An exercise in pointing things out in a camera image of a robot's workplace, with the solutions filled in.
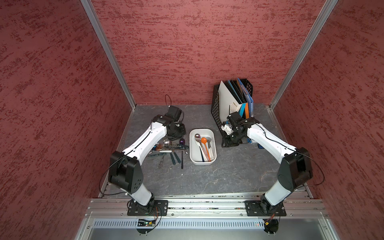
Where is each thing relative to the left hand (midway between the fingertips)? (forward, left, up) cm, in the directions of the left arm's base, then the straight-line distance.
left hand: (183, 137), depth 84 cm
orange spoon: (+6, -13, -13) cm, 19 cm away
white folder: (+21, -26, +7) cm, 34 cm away
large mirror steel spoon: (+5, +13, -13) cm, 19 cm away
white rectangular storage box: (+3, -12, -14) cm, 19 cm away
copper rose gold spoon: (+3, +17, -15) cm, 23 cm away
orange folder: (+15, -38, +7) cm, 42 cm away
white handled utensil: (-1, +13, -15) cm, 20 cm away
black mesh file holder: (+36, -44, +9) cm, 58 cm away
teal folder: (+13, -33, +14) cm, 38 cm away
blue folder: (+19, -38, +14) cm, 45 cm away
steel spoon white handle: (+8, -16, -15) cm, 23 cm away
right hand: (-4, -24, -4) cm, 25 cm away
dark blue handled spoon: (+10, -8, -13) cm, 18 cm away
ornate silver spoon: (-10, +14, -15) cm, 23 cm away
